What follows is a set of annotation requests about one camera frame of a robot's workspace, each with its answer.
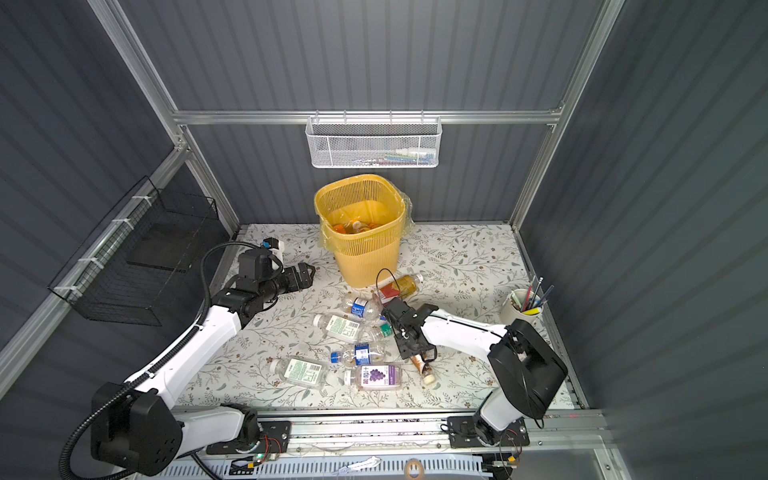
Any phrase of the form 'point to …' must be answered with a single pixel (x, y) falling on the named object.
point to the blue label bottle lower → (359, 354)
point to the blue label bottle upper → (363, 307)
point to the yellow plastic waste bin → (365, 270)
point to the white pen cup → (522, 304)
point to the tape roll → (407, 472)
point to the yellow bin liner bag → (363, 213)
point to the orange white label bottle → (358, 226)
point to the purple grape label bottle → (374, 377)
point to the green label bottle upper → (344, 327)
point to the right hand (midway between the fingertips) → (414, 348)
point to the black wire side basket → (134, 268)
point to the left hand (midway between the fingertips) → (301, 271)
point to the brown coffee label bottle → (424, 369)
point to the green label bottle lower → (301, 370)
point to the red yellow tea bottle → (400, 287)
